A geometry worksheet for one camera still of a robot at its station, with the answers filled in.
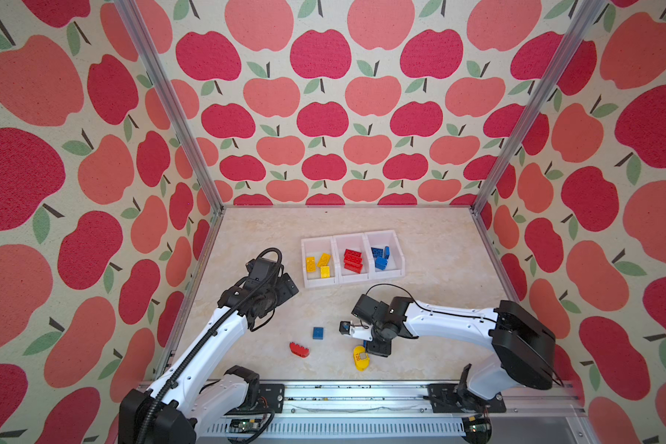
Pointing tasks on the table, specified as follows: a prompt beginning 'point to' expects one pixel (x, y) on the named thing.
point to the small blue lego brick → (318, 333)
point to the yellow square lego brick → (325, 260)
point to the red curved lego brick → (299, 351)
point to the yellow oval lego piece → (362, 364)
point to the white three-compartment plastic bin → (338, 259)
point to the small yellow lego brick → (311, 265)
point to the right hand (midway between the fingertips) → (376, 337)
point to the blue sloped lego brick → (380, 263)
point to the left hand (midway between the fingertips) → (290, 292)
